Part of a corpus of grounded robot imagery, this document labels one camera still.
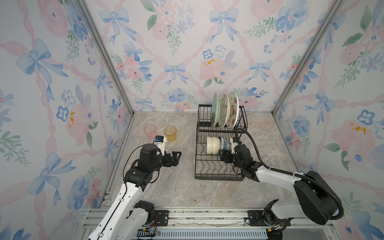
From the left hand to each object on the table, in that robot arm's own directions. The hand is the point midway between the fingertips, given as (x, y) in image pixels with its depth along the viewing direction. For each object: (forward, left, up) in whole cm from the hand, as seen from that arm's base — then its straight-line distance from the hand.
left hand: (173, 151), depth 76 cm
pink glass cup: (+28, +21, -19) cm, 40 cm away
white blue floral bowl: (+10, -29, -9) cm, 32 cm away
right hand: (+8, -28, -11) cm, 31 cm away
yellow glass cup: (+28, +7, -20) cm, 35 cm away
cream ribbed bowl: (+9, -22, -8) cm, 25 cm away
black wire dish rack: (+6, -23, -18) cm, 30 cm away
